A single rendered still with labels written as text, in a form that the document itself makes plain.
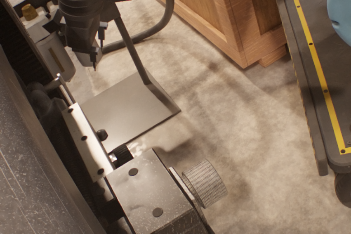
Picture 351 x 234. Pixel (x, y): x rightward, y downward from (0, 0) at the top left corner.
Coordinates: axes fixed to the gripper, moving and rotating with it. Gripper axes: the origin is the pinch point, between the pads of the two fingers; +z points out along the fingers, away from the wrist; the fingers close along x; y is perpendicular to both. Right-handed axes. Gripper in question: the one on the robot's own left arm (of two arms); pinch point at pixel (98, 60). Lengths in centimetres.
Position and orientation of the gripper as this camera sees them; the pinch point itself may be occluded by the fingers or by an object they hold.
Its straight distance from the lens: 88.0
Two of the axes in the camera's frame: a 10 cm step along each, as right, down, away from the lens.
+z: -0.8, 5.9, 8.0
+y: -9.9, -1.7, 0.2
